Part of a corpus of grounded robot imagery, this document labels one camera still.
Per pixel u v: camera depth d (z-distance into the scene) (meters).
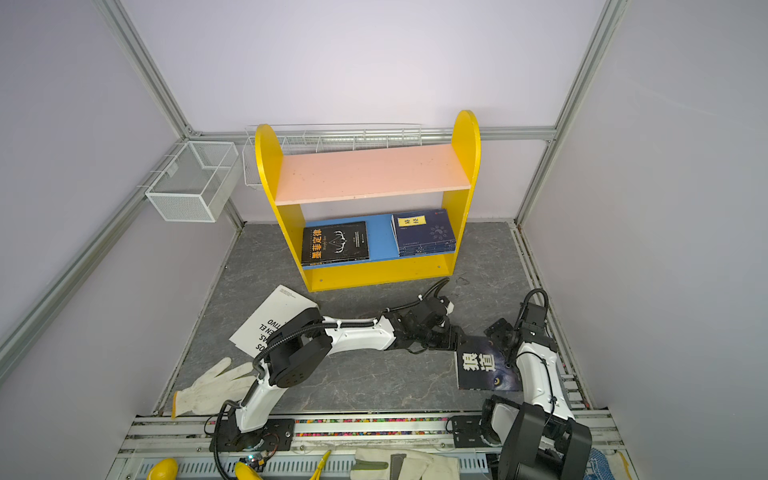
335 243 0.94
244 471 0.64
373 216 1.29
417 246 0.91
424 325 0.70
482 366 0.83
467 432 0.74
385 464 0.69
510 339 0.62
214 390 0.81
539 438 0.41
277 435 0.73
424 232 0.93
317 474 0.67
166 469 0.66
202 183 1.06
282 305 0.94
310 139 0.94
